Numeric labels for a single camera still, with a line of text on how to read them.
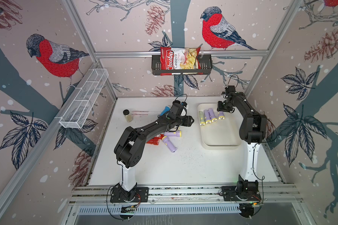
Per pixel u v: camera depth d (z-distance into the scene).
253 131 0.60
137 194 0.73
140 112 1.07
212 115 1.04
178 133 0.95
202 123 1.01
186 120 0.80
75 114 0.71
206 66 0.95
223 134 0.98
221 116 0.99
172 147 0.90
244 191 0.65
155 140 0.92
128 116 1.01
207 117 1.04
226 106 0.90
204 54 0.91
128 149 0.49
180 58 0.87
